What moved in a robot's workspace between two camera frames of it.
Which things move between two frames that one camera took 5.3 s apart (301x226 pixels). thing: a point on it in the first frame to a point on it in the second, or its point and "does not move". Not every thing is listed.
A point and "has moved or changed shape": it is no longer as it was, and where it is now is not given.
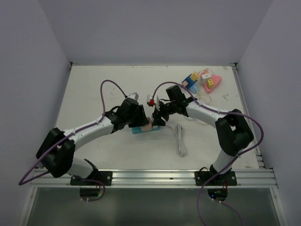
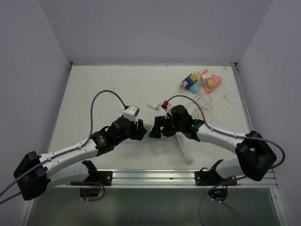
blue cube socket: x=190 y=82 does not move
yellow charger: x=194 y=76 does not move
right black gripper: x=157 y=115 to x=160 y=121
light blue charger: x=194 y=88 does not move
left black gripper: x=142 y=120 to x=138 y=134
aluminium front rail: x=162 y=178 does not move
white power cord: x=180 y=146 has moved or changed shape
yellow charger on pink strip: x=210 y=83 does not move
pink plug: x=185 y=83 does not move
